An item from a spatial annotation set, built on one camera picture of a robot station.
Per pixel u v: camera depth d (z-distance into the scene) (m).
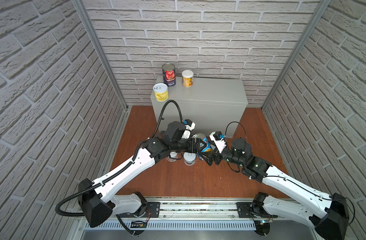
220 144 0.62
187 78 0.79
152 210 0.73
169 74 0.76
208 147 0.68
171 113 0.63
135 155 0.46
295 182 0.47
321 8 0.70
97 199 0.37
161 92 0.72
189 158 0.86
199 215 0.73
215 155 0.62
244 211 0.73
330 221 0.38
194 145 0.61
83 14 0.71
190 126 0.64
